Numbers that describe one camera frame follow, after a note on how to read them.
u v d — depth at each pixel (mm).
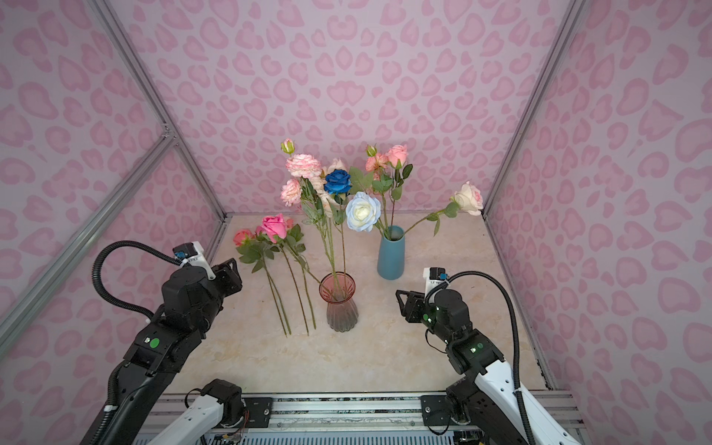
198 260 578
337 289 766
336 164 733
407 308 673
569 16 704
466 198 629
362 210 605
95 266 410
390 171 803
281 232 588
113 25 706
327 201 691
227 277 591
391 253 926
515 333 550
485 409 593
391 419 722
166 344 441
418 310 659
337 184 655
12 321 501
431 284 677
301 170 596
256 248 1064
